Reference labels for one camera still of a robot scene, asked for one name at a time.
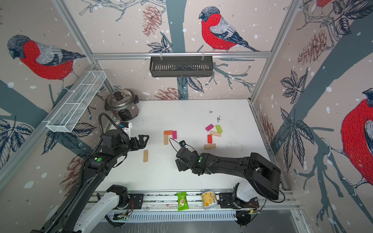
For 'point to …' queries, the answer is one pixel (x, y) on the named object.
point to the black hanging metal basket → (181, 66)
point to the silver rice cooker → (123, 103)
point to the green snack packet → (182, 204)
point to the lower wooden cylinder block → (210, 146)
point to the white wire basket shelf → (64, 120)
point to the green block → (219, 128)
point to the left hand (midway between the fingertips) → (144, 134)
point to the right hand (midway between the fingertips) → (183, 158)
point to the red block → (210, 139)
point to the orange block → (166, 133)
